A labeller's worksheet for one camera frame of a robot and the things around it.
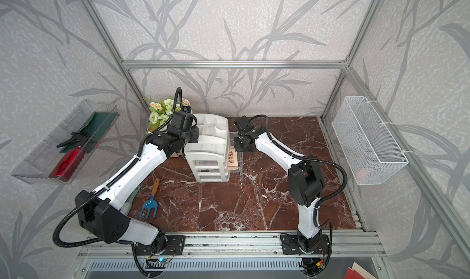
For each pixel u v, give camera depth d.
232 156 0.92
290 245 0.74
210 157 0.75
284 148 0.55
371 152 0.61
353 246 0.75
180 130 0.59
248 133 0.66
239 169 0.86
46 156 0.61
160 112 0.84
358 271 0.68
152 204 0.85
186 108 0.69
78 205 0.42
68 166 0.57
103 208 0.40
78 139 0.65
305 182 0.49
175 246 0.73
